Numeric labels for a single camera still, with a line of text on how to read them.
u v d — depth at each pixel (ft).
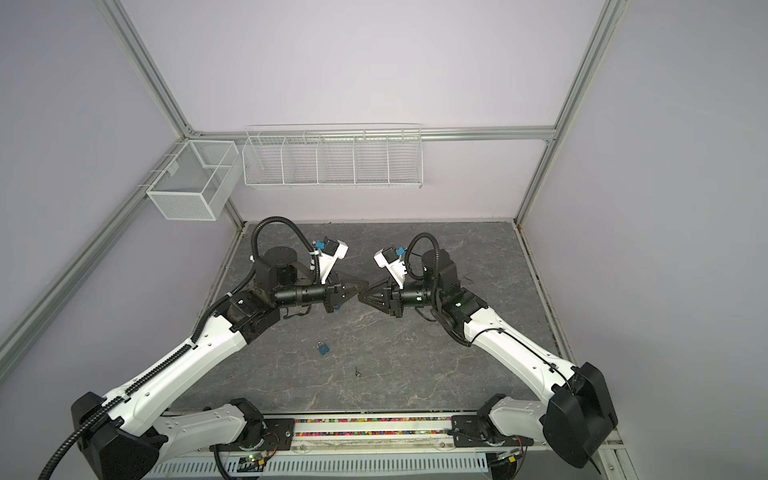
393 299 1.97
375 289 2.13
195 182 3.16
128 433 1.29
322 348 2.91
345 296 2.06
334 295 1.91
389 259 2.01
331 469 2.53
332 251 1.92
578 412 1.29
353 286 2.14
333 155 3.21
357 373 2.75
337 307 3.17
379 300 2.07
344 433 2.47
